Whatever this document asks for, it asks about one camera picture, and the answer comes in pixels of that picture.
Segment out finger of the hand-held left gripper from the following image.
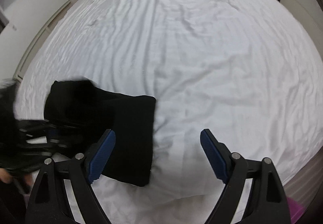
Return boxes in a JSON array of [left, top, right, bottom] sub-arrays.
[[18, 119, 84, 137], [25, 138, 67, 157]]

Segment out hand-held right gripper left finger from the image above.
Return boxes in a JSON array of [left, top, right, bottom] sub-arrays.
[[25, 129, 116, 224]]

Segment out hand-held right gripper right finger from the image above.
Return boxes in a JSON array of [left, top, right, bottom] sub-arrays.
[[200, 128, 292, 224]]

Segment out black pants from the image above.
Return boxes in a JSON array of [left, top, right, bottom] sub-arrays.
[[44, 78, 156, 187]]

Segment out person's left hand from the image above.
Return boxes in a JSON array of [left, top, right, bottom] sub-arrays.
[[0, 167, 14, 184]]

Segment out pink cloth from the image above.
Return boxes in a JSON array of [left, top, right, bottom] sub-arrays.
[[288, 196, 303, 223]]

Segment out bed with white duvet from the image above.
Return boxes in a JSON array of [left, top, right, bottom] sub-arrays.
[[13, 0, 323, 224]]

